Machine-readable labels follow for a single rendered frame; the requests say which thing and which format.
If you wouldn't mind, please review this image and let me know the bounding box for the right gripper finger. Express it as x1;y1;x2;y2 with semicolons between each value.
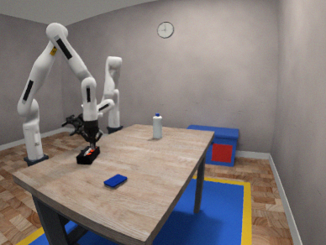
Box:
92;130;104;150
81;130;93;150

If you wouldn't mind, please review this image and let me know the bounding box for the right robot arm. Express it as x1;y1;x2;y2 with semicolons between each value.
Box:
17;23;103;160

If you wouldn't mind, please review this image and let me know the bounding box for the black power strip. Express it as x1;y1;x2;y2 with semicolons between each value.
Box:
76;146;100;165

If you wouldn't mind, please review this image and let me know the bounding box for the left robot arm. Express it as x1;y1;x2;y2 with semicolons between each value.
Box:
97;56;122;128

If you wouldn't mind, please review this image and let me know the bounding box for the white bottle with blue cap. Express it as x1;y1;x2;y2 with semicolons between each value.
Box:
153;113;162;138

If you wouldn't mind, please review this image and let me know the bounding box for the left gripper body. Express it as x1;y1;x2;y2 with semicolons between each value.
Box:
72;113;84;128

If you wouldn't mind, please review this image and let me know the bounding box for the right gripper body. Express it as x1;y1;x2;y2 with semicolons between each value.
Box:
83;119;100;137

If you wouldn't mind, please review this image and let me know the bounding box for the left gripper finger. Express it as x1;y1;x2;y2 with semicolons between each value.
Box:
69;121;84;136
61;114;77;127

